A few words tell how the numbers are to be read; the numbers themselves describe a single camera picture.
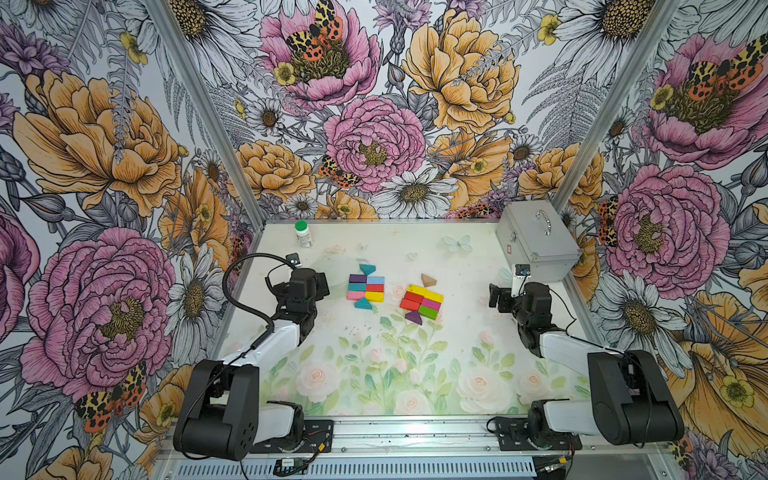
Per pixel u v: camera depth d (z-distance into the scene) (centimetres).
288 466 73
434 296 100
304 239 110
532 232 100
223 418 42
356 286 102
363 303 97
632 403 43
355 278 107
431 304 99
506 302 83
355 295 100
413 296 99
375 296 99
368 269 107
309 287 71
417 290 102
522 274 79
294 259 77
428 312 96
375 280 103
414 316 94
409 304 98
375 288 102
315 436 74
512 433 74
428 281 103
